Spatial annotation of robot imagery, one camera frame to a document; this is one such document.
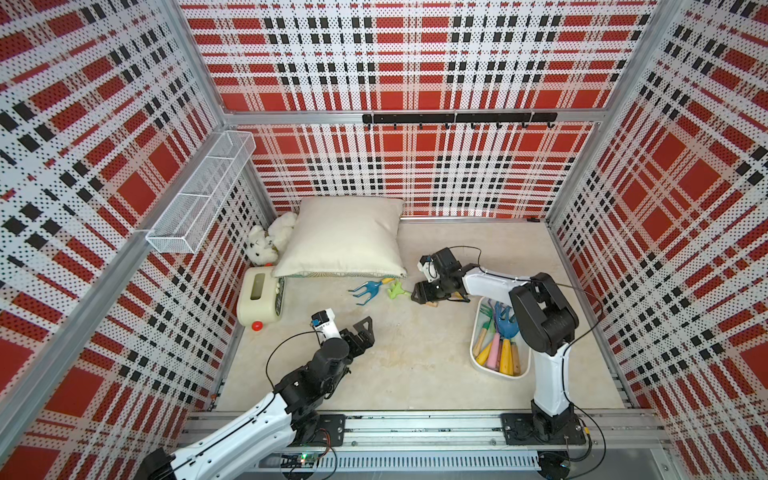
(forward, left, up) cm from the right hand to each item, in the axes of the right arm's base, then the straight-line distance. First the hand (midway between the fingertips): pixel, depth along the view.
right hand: (423, 295), depth 97 cm
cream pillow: (+17, +26, +11) cm, 33 cm away
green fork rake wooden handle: (+3, +9, -1) cm, 9 cm away
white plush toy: (+18, +56, +6) cm, 59 cm away
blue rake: (+4, +17, -1) cm, 17 cm away
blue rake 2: (-3, -9, +6) cm, 11 cm away
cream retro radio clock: (-5, +49, +8) cm, 50 cm away
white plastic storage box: (-12, -18, 0) cm, 22 cm away
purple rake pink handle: (-20, -19, +2) cm, 28 cm away
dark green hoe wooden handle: (-22, -25, +1) cm, 33 cm away
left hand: (-14, +17, +8) cm, 24 cm away
